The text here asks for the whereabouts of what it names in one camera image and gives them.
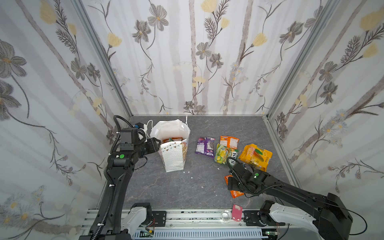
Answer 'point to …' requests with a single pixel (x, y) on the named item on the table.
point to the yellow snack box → (257, 157)
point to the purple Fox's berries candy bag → (205, 146)
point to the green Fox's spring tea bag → (223, 153)
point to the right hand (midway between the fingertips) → (229, 183)
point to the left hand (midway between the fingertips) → (155, 138)
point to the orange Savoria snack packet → (165, 140)
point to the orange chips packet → (234, 194)
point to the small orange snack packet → (229, 142)
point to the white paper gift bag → (174, 135)
